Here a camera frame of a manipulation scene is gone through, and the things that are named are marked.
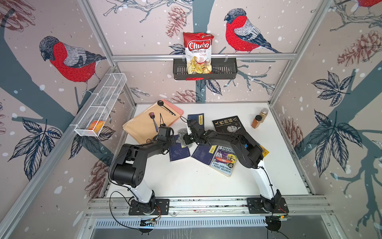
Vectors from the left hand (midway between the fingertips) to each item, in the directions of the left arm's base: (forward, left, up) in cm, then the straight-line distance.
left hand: (174, 137), depth 98 cm
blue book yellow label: (+18, -17, -1) cm, 25 cm away
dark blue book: (-10, -3, -1) cm, 11 cm away
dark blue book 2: (-11, -21, -1) cm, 24 cm away
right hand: (0, -6, 0) cm, 6 cm away
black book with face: (+11, -42, -1) cm, 43 cm away
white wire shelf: (-8, +35, +30) cm, 47 cm away
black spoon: (+33, +14, -1) cm, 36 cm away
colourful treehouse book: (-16, -32, 0) cm, 36 cm away
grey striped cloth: (+4, -5, 0) cm, 7 cm away
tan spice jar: (+16, -63, +7) cm, 65 cm away
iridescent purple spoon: (+20, +19, 0) cm, 27 cm away
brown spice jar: (+10, -57, +5) cm, 58 cm away
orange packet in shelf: (-14, +29, +33) cm, 46 cm away
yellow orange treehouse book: (-10, -59, -1) cm, 60 cm away
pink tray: (+28, +2, -2) cm, 28 cm away
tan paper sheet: (+10, +24, -2) cm, 26 cm away
